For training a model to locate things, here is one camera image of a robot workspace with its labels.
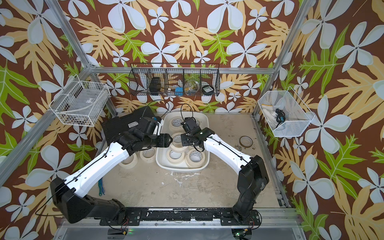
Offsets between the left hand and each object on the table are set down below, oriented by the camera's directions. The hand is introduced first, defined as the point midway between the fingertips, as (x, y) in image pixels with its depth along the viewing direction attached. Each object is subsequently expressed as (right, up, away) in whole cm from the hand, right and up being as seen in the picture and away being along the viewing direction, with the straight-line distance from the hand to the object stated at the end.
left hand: (168, 137), depth 77 cm
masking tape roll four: (+2, -14, +17) cm, 22 cm away
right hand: (+8, -1, +8) cm, 11 cm away
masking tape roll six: (+15, -15, +15) cm, 26 cm away
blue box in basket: (+4, +28, +16) cm, 33 cm away
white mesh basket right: (+66, +12, -2) cm, 67 cm away
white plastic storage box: (-6, -17, +13) cm, 22 cm away
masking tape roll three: (+5, -2, -4) cm, 6 cm away
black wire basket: (+1, +37, +20) cm, 43 cm away
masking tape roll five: (0, +8, +34) cm, 35 cm away
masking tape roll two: (-16, -13, +18) cm, 27 cm away
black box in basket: (-12, +34, +22) cm, 42 cm away
